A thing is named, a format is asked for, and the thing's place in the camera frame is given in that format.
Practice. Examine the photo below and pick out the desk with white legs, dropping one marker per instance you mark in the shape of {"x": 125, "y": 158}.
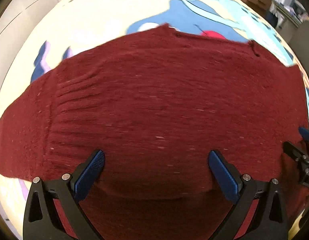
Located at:
{"x": 282, "y": 8}

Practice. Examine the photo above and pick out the grey upholstered chair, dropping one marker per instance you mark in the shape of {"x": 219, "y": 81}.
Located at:
{"x": 299, "y": 43}

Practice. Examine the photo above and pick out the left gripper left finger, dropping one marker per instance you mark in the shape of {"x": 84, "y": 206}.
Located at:
{"x": 52, "y": 209}

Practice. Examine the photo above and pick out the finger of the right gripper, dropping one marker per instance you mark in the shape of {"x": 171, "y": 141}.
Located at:
{"x": 301, "y": 159}
{"x": 304, "y": 133}

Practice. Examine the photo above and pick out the dark red knit sweater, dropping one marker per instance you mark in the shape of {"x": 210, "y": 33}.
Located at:
{"x": 157, "y": 102}

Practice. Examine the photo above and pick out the dinosaur print bed cover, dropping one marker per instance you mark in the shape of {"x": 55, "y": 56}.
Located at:
{"x": 75, "y": 26}

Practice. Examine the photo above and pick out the white wardrobe doors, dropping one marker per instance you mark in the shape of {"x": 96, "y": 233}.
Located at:
{"x": 16, "y": 23}

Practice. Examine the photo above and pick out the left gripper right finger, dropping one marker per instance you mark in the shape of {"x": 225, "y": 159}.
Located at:
{"x": 258, "y": 210}

